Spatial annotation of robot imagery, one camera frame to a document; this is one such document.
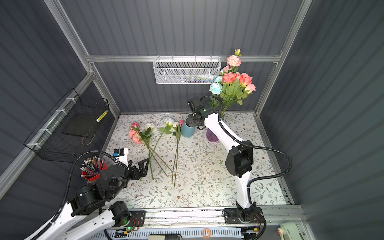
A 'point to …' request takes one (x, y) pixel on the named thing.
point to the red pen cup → (92, 168)
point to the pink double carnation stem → (137, 139)
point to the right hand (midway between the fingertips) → (195, 122)
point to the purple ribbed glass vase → (210, 136)
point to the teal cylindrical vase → (187, 131)
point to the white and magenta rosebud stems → (177, 127)
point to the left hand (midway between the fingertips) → (142, 161)
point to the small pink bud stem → (135, 125)
